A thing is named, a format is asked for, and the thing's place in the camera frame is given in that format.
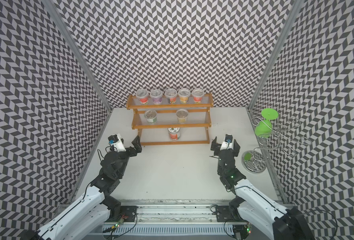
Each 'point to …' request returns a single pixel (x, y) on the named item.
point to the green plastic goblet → (264, 128)
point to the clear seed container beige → (182, 115)
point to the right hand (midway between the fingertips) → (224, 141)
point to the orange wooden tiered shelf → (172, 120)
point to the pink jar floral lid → (174, 133)
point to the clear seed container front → (150, 115)
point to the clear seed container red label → (142, 95)
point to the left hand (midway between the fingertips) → (131, 139)
